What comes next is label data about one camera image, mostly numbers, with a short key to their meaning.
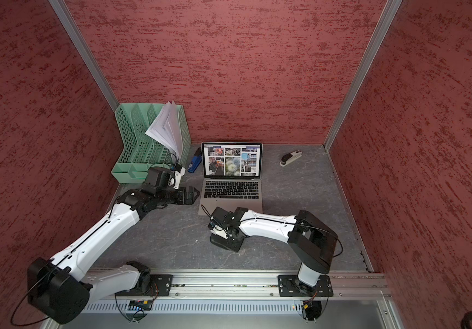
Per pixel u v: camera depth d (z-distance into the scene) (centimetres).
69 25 74
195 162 110
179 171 73
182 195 70
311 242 44
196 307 77
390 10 71
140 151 110
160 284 74
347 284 76
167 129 90
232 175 103
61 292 38
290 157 111
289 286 74
